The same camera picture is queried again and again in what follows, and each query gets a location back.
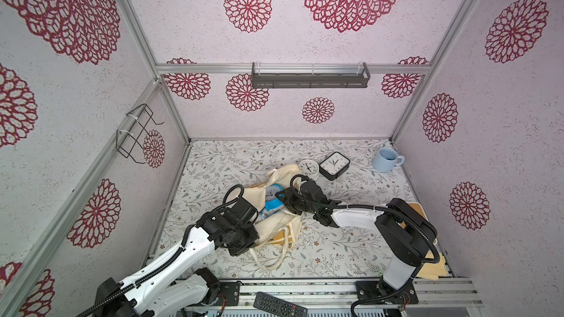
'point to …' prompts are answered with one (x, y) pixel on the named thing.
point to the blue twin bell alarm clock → (272, 202)
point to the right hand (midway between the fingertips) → (274, 196)
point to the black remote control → (277, 307)
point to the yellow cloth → (432, 271)
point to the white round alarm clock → (309, 168)
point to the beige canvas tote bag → (275, 228)
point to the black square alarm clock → (334, 166)
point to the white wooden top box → (418, 206)
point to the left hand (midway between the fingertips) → (256, 244)
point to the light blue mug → (386, 159)
